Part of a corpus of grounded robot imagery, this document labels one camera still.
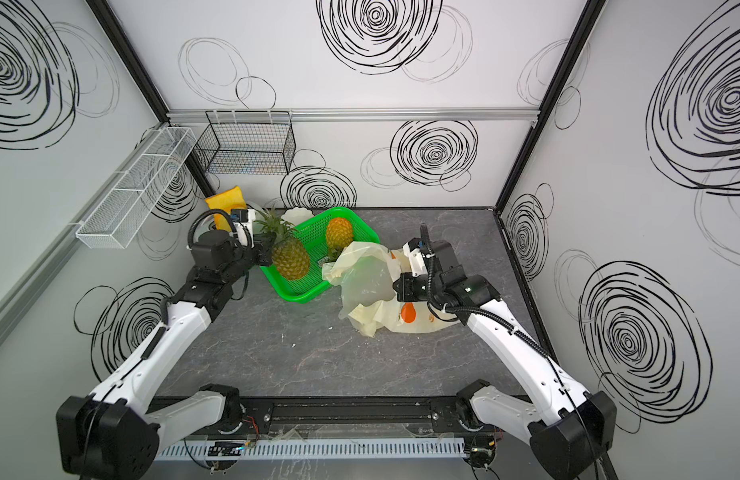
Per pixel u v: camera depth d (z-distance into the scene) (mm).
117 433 374
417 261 674
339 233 1014
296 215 1153
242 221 651
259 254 690
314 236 1084
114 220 709
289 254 794
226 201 936
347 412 756
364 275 950
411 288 648
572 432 367
